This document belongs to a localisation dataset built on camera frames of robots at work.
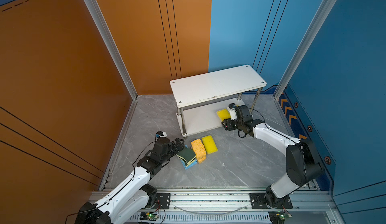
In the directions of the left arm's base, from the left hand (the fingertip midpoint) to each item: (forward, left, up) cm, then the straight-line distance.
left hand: (180, 142), depth 83 cm
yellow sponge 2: (+4, -17, -8) cm, 19 cm away
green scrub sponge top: (-6, -4, -3) cm, 8 cm away
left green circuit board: (-33, +13, -12) cm, 37 cm away
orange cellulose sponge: (-2, -11, -4) cm, 12 cm away
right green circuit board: (-32, -48, -10) cm, 59 cm away
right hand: (+14, -27, +1) cm, 31 cm away
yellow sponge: (+18, -26, +3) cm, 32 cm away
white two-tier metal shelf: (+11, -11, +24) cm, 29 cm away
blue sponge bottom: (-10, -6, -8) cm, 14 cm away
